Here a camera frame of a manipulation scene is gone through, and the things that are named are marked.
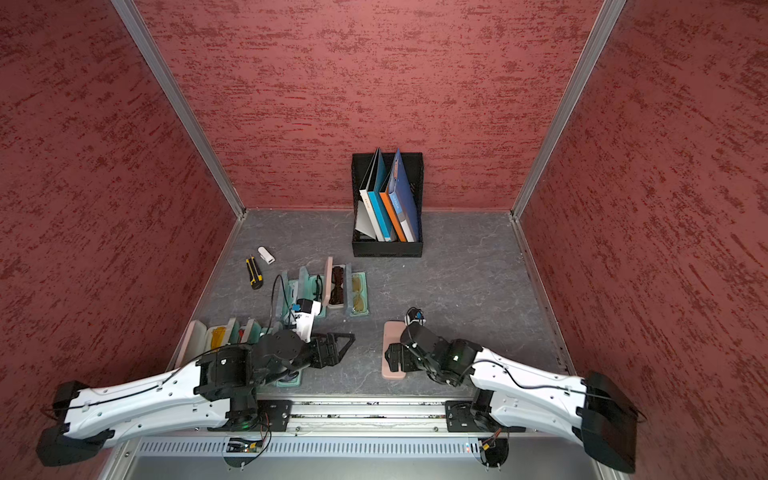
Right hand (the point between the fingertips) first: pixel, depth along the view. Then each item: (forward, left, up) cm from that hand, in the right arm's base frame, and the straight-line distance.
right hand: (401, 362), depth 79 cm
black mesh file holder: (+64, -7, +14) cm, 66 cm away
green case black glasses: (+25, +29, -2) cm, 38 cm away
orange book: (+40, +2, +18) cm, 44 cm away
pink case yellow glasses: (+8, +59, -1) cm, 59 cm away
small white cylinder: (+38, +47, 0) cm, 60 cm away
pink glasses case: (+9, +3, -2) cm, 9 cm away
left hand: (0, +14, +13) cm, 19 cm away
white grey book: (+41, +10, +13) cm, 44 cm away
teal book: (+41, +5, +21) cm, 47 cm away
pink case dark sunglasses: (+18, +20, +4) cm, 27 cm away
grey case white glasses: (+23, +37, -3) cm, 43 cm away
